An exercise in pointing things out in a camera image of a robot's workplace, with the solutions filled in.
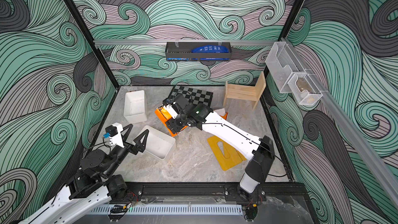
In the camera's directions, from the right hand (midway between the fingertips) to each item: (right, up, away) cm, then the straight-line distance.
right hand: (175, 120), depth 75 cm
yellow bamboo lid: (+28, -22, +11) cm, 37 cm away
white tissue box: (-11, -17, +15) cm, 25 cm away
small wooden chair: (+43, +15, +27) cm, 53 cm away
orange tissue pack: (-4, +3, -8) cm, 9 cm away
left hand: (-14, -1, -11) cm, 17 cm away
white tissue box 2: (-33, +5, +33) cm, 47 cm away
